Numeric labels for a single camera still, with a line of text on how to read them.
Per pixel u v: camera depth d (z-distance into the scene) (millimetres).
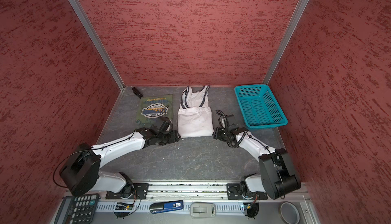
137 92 1136
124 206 721
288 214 696
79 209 680
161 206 659
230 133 677
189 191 757
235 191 741
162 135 725
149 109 1055
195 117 999
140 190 743
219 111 730
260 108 1097
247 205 725
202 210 682
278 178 420
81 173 420
